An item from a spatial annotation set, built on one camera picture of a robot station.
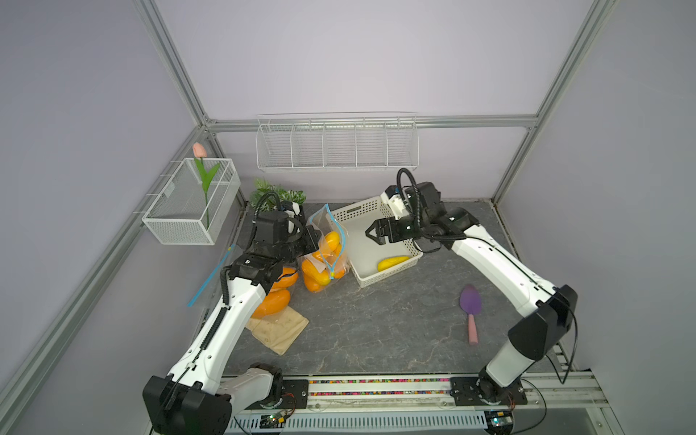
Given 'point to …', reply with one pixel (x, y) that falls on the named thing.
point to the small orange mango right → (285, 281)
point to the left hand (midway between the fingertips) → (322, 234)
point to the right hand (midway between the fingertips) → (376, 228)
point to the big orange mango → (312, 285)
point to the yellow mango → (389, 262)
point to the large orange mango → (274, 301)
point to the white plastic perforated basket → (370, 259)
